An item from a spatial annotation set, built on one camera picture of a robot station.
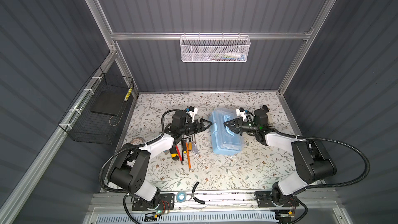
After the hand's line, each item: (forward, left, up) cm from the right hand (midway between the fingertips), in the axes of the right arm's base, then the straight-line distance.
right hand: (226, 126), depth 83 cm
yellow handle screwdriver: (-4, +21, -14) cm, 25 cm away
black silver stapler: (+22, -30, -12) cm, 39 cm away
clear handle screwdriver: (-6, +18, -15) cm, 24 cm away
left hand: (+1, +9, 0) cm, 9 cm away
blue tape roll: (-31, +24, -15) cm, 41 cm away
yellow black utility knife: (-10, +30, -13) cm, 34 cm away
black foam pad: (+5, +59, +15) cm, 62 cm away
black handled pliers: (-30, +18, -16) cm, 38 cm away
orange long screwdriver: (-8, +22, -14) cm, 27 cm away
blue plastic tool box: (-9, +2, 0) cm, 9 cm away
